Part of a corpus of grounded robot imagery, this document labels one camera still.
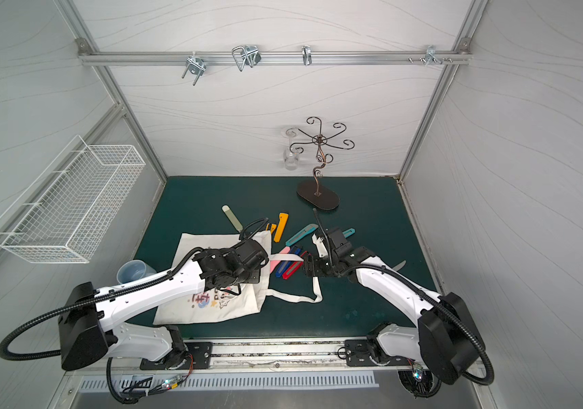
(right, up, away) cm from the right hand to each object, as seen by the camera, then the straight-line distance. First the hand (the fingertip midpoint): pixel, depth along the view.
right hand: (310, 266), depth 84 cm
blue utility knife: (-9, -1, +7) cm, 12 cm away
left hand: (-17, -1, -5) cm, 18 cm away
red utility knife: (-5, -2, +7) cm, 9 cm away
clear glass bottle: (-7, +40, +14) cm, 43 cm away
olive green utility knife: (-32, +15, +22) cm, 41 cm away
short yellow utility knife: (-14, +11, +19) cm, 26 cm away
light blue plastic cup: (-61, -2, +3) cm, 61 cm away
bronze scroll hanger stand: (+5, +25, +27) cm, 37 cm away
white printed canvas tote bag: (-32, -12, -2) cm, 34 cm away
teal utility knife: (-1, +10, +18) cm, 20 cm away
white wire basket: (-68, +18, -16) cm, 72 cm away
